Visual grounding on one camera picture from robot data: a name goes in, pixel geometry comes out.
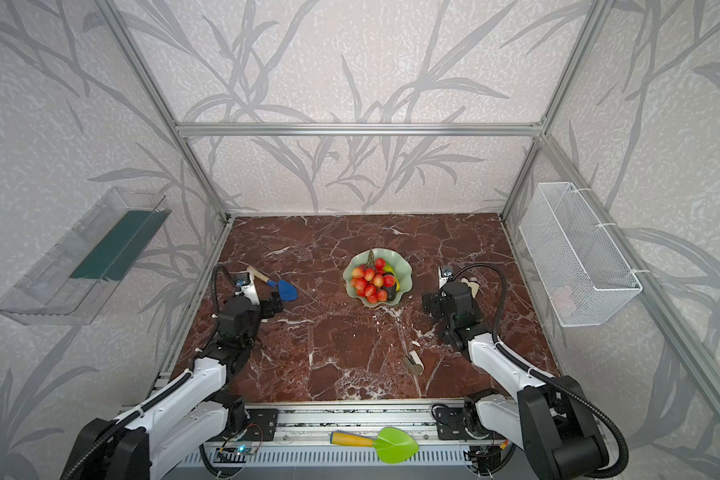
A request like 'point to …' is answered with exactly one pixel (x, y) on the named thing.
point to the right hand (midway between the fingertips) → (444, 280)
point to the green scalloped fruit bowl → (401, 267)
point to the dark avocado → (391, 292)
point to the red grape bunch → (369, 280)
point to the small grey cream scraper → (414, 363)
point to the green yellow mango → (391, 271)
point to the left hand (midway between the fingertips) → (265, 277)
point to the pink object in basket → (565, 301)
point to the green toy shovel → (393, 445)
